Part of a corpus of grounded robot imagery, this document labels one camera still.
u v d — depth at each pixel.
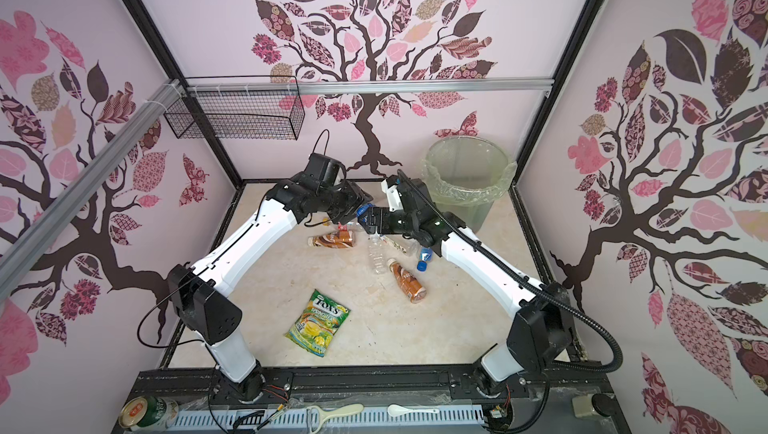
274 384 0.73
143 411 0.62
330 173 0.62
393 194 0.71
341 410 0.70
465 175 0.90
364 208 0.74
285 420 0.70
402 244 0.95
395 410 0.70
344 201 0.70
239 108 0.95
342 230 1.00
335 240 0.97
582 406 0.71
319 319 0.83
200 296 0.43
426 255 0.95
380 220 0.67
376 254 0.97
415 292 0.84
